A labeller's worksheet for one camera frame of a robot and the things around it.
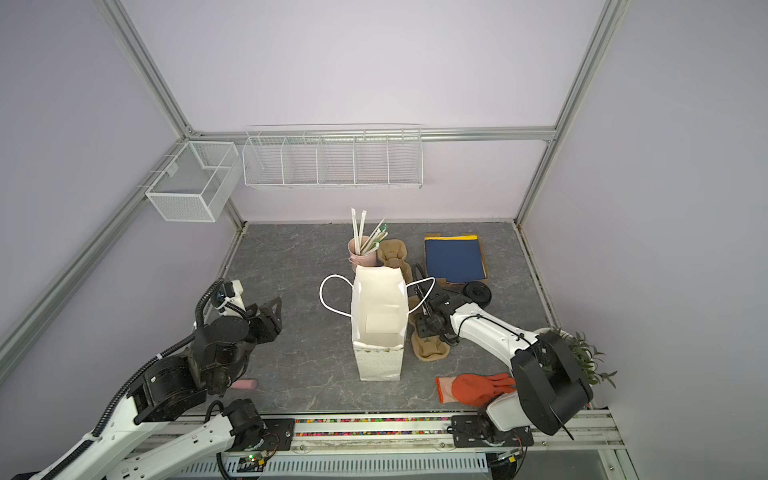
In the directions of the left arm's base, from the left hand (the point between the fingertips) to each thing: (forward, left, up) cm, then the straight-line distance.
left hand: (272, 308), depth 67 cm
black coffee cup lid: (+10, -53, -16) cm, 57 cm away
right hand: (+4, -38, -23) cm, 45 cm away
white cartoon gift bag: (+9, -23, -23) cm, 34 cm away
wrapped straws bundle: (+30, -22, -13) cm, 39 cm away
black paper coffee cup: (+10, -53, -16) cm, 56 cm away
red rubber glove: (-15, -47, -24) cm, 55 cm away
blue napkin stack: (+29, -51, -24) cm, 64 cm away
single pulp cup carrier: (-2, -38, -26) cm, 46 cm away
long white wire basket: (+54, -13, +3) cm, 56 cm away
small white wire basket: (+49, +35, -2) cm, 60 cm away
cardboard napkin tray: (+13, -48, -16) cm, 52 cm away
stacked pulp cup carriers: (+34, -29, -26) cm, 52 cm away
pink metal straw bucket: (+27, -20, -19) cm, 38 cm away
